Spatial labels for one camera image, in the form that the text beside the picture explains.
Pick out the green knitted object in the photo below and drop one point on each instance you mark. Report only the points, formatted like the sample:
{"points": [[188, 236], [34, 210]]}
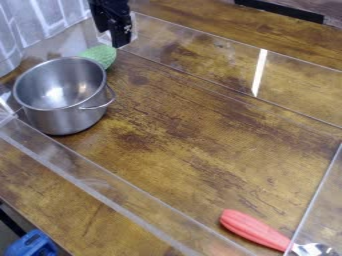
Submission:
{"points": [[101, 53]]}

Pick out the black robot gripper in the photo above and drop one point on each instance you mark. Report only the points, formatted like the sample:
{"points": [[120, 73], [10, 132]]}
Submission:
{"points": [[113, 10]]}

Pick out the blue plastic object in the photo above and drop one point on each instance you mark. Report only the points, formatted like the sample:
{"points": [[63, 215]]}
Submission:
{"points": [[34, 244]]}

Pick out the white patterned curtain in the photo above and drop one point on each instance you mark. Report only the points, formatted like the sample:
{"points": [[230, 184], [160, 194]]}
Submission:
{"points": [[30, 21]]}

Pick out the silver steel pot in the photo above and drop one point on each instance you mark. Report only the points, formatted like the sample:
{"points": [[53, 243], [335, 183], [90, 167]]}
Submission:
{"points": [[65, 95]]}

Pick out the clear acrylic barrier wall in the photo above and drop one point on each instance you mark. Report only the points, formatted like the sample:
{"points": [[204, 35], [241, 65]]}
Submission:
{"points": [[221, 126]]}

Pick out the red handled metal spoon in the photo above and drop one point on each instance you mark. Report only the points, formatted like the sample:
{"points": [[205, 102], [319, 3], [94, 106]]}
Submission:
{"points": [[262, 234]]}

